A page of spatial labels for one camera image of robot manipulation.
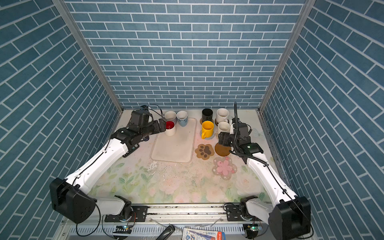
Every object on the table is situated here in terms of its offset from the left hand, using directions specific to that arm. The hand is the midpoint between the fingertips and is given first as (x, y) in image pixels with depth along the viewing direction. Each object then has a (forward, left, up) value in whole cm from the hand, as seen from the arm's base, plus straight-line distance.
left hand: (160, 123), depth 80 cm
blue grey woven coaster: (+5, -28, -22) cm, 36 cm away
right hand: (-4, -35, -4) cm, 36 cm away
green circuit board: (-45, +16, -28) cm, 55 cm away
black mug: (+21, -28, -15) cm, 38 cm away
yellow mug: (+8, -27, -16) cm, 33 cm away
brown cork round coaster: (-4, -37, -24) cm, 44 cm away
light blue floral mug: (+19, -10, -16) cm, 27 cm away
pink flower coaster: (-16, -37, -23) cm, 46 cm away
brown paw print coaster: (-4, -25, -23) cm, 35 cm away
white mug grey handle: (+24, -1, -19) cm, 31 cm away
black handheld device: (-47, -6, -20) cm, 51 cm away
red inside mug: (+8, -3, -14) cm, 16 cm away
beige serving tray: (-1, -8, -25) cm, 27 cm away
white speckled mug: (+21, -39, -16) cm, 47 cm away
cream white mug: (+11, -39, -17) cm, 44 cm away
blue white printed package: (-47, -16, -23) cm, 55 cm away
